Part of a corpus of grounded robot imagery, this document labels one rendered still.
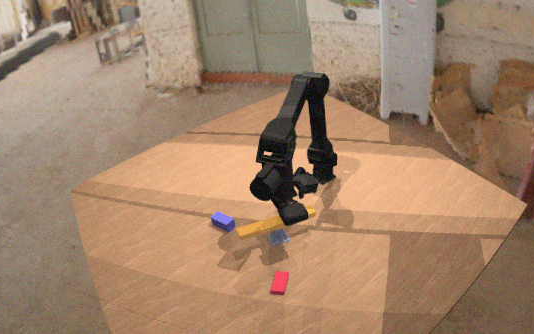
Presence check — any yellow bar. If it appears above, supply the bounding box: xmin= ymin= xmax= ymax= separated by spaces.
xmin=237 ymin=204 xmax=316 ymax=241

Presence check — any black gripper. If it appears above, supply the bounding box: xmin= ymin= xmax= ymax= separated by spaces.
xmin=271 ymin=176 xmax=308 ymax=226

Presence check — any blue rectangular block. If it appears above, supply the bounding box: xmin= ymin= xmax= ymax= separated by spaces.
xmin=211 ymin=211 xmax=236 ymax=233

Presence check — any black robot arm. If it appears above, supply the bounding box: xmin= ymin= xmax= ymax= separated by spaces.
xmin=249 ymin=72 xmax=337 ymax=201

